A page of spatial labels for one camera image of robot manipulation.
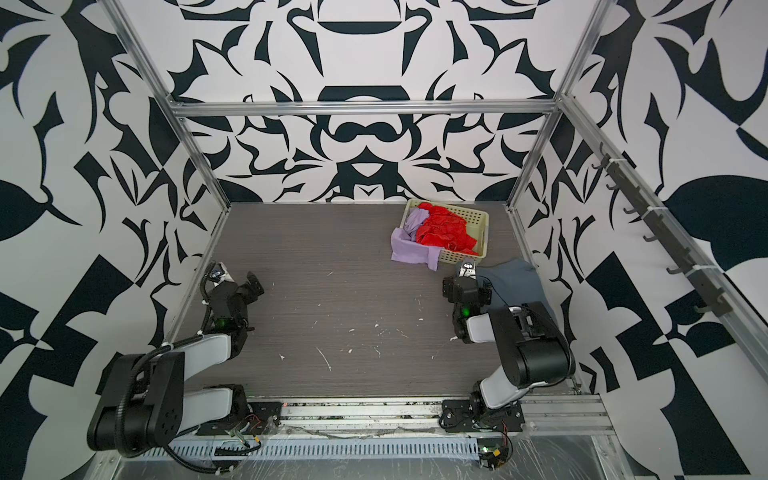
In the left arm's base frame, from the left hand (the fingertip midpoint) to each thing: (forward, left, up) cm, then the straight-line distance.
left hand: (233, 275), depth 87 cm
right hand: (+1, -71, -5) cm, 71 cm away
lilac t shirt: (+13, -51, -5) cm, 53 cm away
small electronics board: (-43, -67, -12) cm, 81 cm away
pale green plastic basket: (+25, -78, -8) cm, 83 cm away
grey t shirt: (0, -85, -9) cm, 85 cm away
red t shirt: (+17, -64, -2) cm, 67 cm away
